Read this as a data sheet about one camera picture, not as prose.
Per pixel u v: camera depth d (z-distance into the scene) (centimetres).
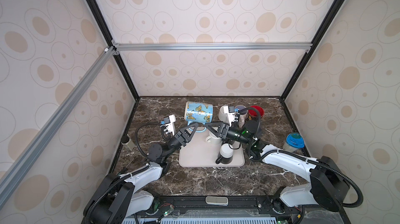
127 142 88
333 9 76
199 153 90
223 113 66
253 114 98
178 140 62
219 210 73
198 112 63
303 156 49
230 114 66
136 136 97
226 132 62
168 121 65
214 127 69
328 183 42
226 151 81
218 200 72
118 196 42
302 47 91
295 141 86
